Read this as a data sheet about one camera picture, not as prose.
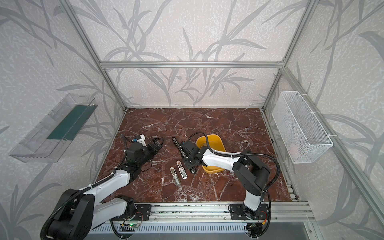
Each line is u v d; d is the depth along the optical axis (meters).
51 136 0.65
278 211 0.75
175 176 0.84
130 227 0.71
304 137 0.61
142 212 0.73
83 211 0.41
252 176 0.46
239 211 0.74
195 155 0.67
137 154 0.68
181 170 0.86
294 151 0.72
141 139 0.79
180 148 0.83
